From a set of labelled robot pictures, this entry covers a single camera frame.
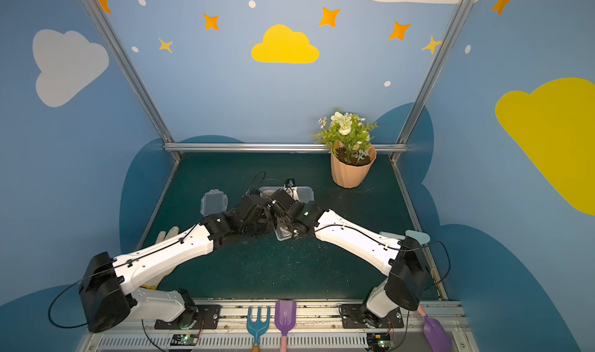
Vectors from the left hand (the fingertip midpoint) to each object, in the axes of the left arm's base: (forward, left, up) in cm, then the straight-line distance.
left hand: (286, 221), depth 77 cm
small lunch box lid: (+19, +35, -19) cm, 44 cm away
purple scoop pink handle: (-30, -48, -17) cm, 59 cm away
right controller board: (-31, -30, -18) cm, 47 cm away
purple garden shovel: (-26, -1, -17) cm, 31 cm away
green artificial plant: (+34, -22, +10) cm, 42 cm away
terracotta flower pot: (+28, -24, -7) cm, 38 cm away
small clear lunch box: (-2, +1, -5) cm, 6 cm away
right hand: (+5, -1, 0) cm, 6 cm away
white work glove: (+3, +48, -18) cm, 51 cm away
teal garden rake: (-29, +8, -17) cm, 34 cm away
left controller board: (-32, +32, -19) cm, 49 cm away
